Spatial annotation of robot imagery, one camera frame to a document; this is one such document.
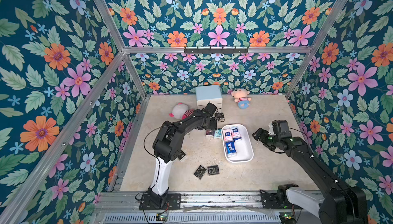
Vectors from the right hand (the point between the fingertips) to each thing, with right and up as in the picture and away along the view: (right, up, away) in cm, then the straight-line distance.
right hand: (257, 136), depth 84 cm
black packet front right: (-25, -18, -2) cm, 30 cm away
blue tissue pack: (-14, -8, 0) cm, 17 cm away
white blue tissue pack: (-11, +1, +9) cm, 14 cm away
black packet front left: (-32, -19, -3) cm, 37 cm away
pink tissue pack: (-16, 0, +7) cm, 17 cm away
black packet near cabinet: (-19, +10, +21) cm, 30 cm away
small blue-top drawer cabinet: (-29, +25, +18) cm, 42 cm away
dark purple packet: (-26, 0, +12) cm, 29 cm away
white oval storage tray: (-5, -8, +8) cm, 13 cm away
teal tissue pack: (-21, 0, +12) cm, 24 cm away
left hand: (-24, +5, +14) cm, 28 cm away
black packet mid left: (-44, -11, +4) cm, 45 cm away
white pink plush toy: (-46, +14, +17) cm, 51 cm away
